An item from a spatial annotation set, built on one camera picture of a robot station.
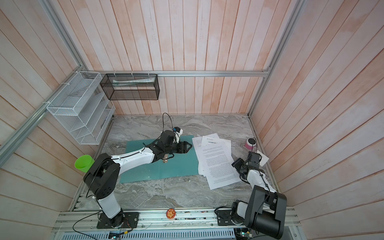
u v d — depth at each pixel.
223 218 0.73
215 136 1.08
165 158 0.75
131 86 1.04
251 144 0.97
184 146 0.79
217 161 0.95
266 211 0.44
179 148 0.78
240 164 0.82
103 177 0.47
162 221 0.73
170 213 0.76
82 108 0.73
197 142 1.03
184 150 0.78
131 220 0.73
